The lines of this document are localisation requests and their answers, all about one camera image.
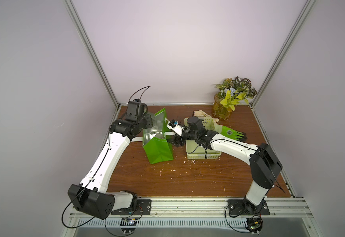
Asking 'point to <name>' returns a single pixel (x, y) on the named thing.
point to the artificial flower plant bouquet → (232, 90)
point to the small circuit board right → (254, 224)
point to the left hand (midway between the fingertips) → (150, 118)
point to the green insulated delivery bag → (154, 139)
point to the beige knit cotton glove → (201, 114)
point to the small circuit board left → (128, 225)
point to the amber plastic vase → (219, 111)
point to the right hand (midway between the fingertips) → (170, 130)
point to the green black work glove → (237, 135)
